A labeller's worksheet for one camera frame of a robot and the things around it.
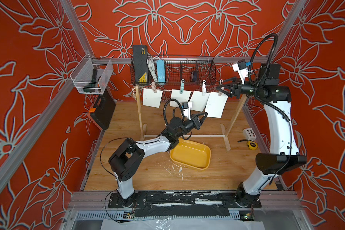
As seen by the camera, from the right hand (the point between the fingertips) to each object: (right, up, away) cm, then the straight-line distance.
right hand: (217, 85), depth 62 cm
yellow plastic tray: (-7, -39, +27) cm, 48 cm away
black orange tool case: (-69, -12, +35) cm, 79 cm away
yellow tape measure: (+33, -33, +30) cm, 55 cm away
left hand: (-2, -13, +9) cm, 15 cm away
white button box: (+33, -27, +33) cm, 54 cm away
